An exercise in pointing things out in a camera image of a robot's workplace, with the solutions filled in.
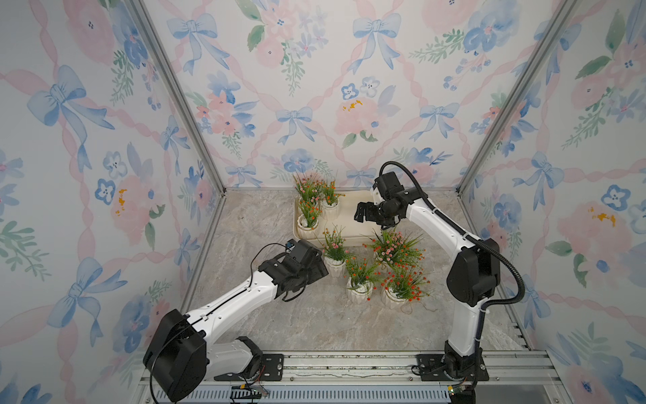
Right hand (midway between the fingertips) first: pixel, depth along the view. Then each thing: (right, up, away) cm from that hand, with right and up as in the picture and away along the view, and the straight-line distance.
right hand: (362, 210), depth 92 cm
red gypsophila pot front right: (+10, -22, -17) cm, 30 cm away
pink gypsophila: (-20, +9, +6) cm, 23 cm away
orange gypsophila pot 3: (-2, -25, -8) cm, 27 cm away
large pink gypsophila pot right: (+9, -13, -9) cm, 18 cm away
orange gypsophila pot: (-11, +3, +13) cm, 17 cm away
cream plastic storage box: (-3, -7, -6) cm, 10 cm away
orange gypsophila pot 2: (-20, -4, +7) cm, 22 cm away
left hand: (-22, -17, -15) cm, 31 cm away
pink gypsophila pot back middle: (-10, -14, -6) cm, 18 cm away
